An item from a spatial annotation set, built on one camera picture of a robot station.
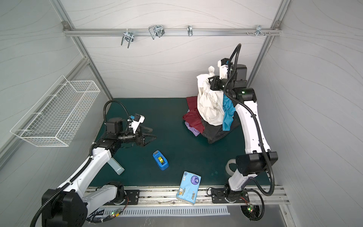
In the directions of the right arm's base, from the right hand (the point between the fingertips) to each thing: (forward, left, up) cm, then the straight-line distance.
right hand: (211, 75), depth 72 cm
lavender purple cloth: (-9, +7, -42) cm, 44 cm away
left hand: (-23, +29, -21) cm, 42 cm away
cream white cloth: (-2, -1, -18) cm, 19 cm away
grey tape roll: (-33, -12, -41) cm, 54 cm away
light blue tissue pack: (-45, +10, -37) cm, 60 cm away
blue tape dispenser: (-32, +27, -39) cm, 57 cm away
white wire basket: (-24, +77, -10) cm, 81 cm away
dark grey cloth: (-12, -6, -38) cm, 41 cm away
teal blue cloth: (-4, -13, -23) cm, 27 cm away
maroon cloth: (+3, +9, -40) cm, 41 cm away
